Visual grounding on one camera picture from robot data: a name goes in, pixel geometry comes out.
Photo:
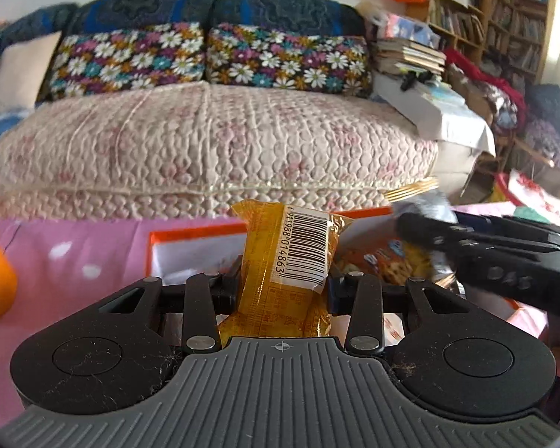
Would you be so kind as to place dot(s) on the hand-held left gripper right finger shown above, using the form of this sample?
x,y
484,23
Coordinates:
x,y
338,296

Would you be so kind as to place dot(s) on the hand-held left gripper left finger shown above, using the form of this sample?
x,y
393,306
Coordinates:
x,y
228,291

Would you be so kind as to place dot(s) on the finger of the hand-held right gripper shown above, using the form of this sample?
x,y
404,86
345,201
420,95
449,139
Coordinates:
x,y
504,266
518,231

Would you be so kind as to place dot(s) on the orange cardboard box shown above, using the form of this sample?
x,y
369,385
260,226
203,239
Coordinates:
x,y
191,236

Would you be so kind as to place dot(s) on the red white paper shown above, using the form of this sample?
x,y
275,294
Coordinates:
x,y
536,191

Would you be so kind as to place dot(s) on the beige pillow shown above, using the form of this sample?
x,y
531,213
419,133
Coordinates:
x,y
18,74

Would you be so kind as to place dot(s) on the gold striped card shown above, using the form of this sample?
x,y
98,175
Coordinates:
x,y
413,190

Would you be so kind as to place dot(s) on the silver snack packet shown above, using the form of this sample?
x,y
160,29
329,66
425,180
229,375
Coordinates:
x,y
424,203

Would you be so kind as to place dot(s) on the orange yellow snack packet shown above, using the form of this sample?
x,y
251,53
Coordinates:
x,y
280,298

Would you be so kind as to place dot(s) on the dark red cookie packet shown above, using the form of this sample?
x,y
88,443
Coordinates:
x,y
382,266

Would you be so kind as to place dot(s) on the wooden bookshelf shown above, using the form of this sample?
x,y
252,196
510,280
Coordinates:
x,y
494,14

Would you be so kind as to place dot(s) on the stack of books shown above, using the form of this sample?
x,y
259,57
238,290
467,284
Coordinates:
x,y
410,58

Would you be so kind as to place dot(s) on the quilted sofa cover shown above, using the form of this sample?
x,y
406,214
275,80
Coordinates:
x,y
214,149

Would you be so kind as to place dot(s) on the teal tissue pack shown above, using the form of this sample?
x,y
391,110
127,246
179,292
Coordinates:
x,y
529,213

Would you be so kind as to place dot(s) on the pile of clothes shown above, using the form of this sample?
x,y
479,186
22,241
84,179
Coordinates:
x,y
532,116

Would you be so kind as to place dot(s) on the flowered cushion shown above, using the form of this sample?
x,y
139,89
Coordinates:
x,y
130,58
289,56

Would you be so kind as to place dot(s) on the blue patterned sofa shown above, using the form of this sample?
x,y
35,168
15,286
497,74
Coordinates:
x,y
144,9

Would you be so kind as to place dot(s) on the purple flowered tablecloth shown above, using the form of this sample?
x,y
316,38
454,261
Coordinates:
x,y
74,261

